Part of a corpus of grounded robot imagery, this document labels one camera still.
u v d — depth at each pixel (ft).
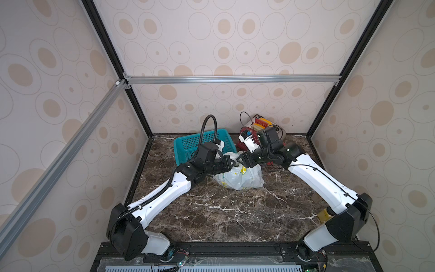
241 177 2.55
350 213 1.31
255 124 3.17
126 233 1.29
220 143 2.32
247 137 2.17
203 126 1.87
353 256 2.39
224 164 2.17
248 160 2.17
